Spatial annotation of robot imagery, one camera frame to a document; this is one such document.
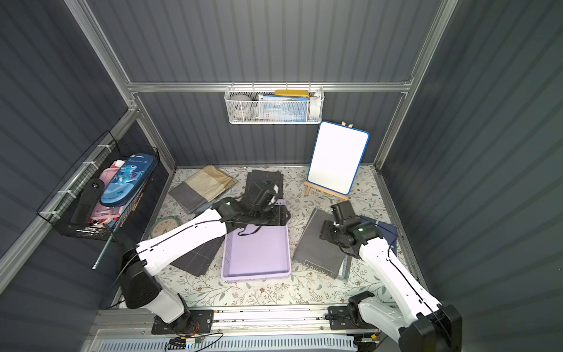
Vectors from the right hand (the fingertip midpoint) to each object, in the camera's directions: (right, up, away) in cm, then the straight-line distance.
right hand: (332, 231), depth 80 cm
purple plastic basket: (-27, -11, +9) cm, 30 cm away
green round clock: (-70, 0, +14) cm, 72 cm away
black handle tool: (-76, +12, -16) cm, 78 cm away
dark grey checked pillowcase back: (-33, +22, +36) cm, 54 cm away
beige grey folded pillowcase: (-60, +17, +31) cm, 69 cm away
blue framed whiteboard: (+4, +29, +10) cm, 31 cm away
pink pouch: (-72, +9, -15) cm, 74 cm away
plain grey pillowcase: (-5, -11, +9) cm, 15 cm away
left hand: (-16, +5, -5) cm, 18 cm away
